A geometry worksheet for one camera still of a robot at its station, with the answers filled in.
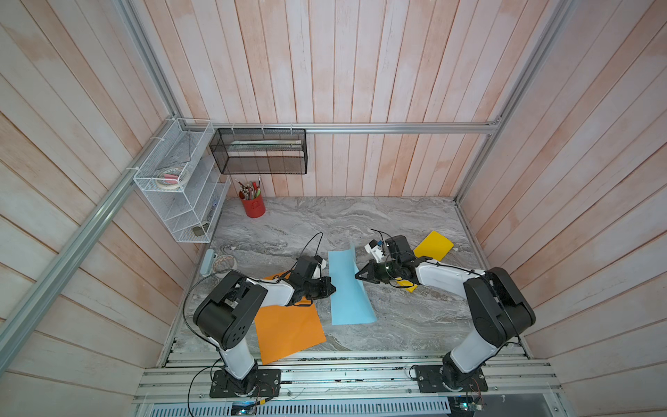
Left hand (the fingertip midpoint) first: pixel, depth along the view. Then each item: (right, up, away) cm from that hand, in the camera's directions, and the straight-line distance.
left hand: (335, 292), depth 92 cm
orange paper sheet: (-17, -11, -7) cm, 21 cm away
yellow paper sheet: (+41, +15, +13) cm, 46 cm away
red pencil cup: (-34, +32, +18) cm, 50 cm away
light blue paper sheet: (+5, -3, -1) cm, 6 cm away
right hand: (+7, +7, -2) cm, 10 cm away
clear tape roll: (-43, +9, +7) cm, 45 cm away
